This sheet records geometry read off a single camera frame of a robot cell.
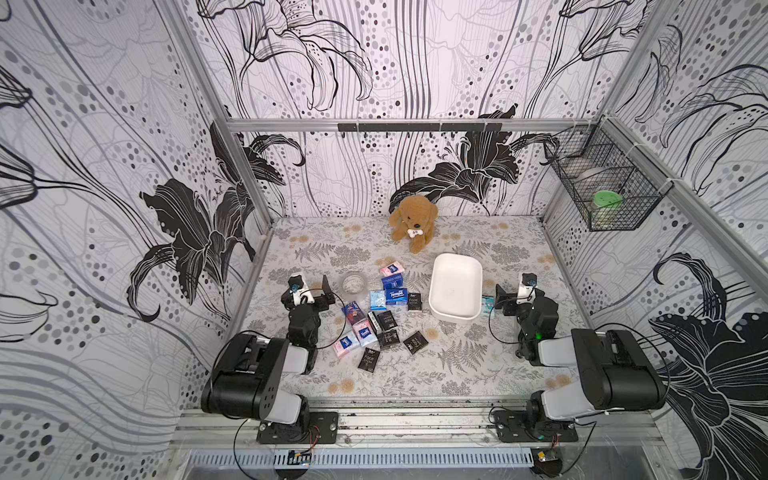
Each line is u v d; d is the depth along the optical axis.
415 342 0.86
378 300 0.93
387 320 0.90
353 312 0.91
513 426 0.72
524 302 0.80
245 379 0.44
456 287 1.03
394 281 0.96
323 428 0.73
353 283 1.01
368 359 0.82
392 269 1.01
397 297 0.95
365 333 0.86
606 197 0.79
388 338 0.86
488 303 0.91
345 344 0.84
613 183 0.80
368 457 0.76
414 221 0.98
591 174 0.79
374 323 0.87
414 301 0.93
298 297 0.75
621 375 0.44
